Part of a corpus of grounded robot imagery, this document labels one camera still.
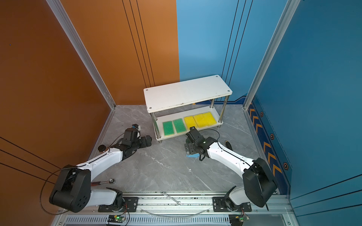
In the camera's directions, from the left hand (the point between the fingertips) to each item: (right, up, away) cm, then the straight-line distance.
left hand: (146, 138), depth 91 cm
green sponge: (+14, +6, +5) cm, 16 cm away
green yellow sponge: (+22, +8, +6) cm, 24 cm away
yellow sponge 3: (+47, +10, +11) cm, 49 cm away
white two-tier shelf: (+21, +19, -17) cm, 33 cm away
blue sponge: (+32, -7, -18) cm, 37 cm away
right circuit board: (+52, -39, -21) cm, 68 cm away
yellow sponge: (+29, +11, +9) cm, 32 cm away
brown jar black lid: (-25, -5, -6) cm, 26 cm away
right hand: (+31, -4, -5) cm, 31 cm away
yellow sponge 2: (+39, +12, +10) cm, 42 cm away
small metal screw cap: (-17, -23, -11) cm, 31 cm away
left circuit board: (-10, -38, -20) cm, 44 cm away
